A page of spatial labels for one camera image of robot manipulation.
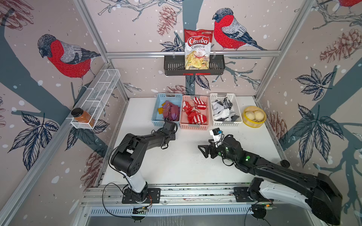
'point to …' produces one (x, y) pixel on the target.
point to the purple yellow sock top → (170, 111)
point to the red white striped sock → (199, 104)
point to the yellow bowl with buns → (254, 117)
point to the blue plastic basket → (157, 119)
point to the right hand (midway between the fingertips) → (203, 143)
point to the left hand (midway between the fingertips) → (172, 130)
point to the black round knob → (285, 164)
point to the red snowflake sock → (186, 107)
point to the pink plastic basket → (184, 123)
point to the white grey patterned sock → (226, 103)
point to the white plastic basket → (225, 111)
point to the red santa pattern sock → (196, 117)
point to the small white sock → (231, 113)
